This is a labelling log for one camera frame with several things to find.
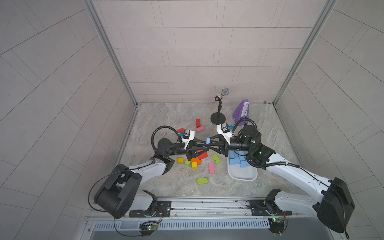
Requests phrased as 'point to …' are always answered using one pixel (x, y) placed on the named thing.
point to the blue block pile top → (208, 141)
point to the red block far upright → (198, 123)
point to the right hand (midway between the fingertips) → (208, 145)
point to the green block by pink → (216, 158)
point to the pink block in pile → (200, 128)
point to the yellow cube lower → (194, 165)
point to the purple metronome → (241, 111)
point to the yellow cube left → (180, 161)
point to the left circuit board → (148, 226)
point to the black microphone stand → (218, 118)
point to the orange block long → (198, 161)
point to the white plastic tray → (236, 172)
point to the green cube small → (187, 163)
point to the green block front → (200, 181)
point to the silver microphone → (224, 91)
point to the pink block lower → (211, 168)
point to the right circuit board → (277, 225)
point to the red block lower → (203, 155)
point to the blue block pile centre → (232, 161)
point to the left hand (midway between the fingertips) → (207, 150)
